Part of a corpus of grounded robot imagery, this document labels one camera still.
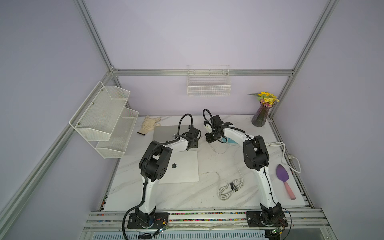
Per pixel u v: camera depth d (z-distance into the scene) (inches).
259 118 43.5
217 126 33.8
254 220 28.9
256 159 24.0
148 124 45.1
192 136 32.0
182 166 36.3
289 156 39.5
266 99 38.4
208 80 37.4
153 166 21.4
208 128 38.2
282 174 35.8
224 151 39.8
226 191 32.6
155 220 28.8
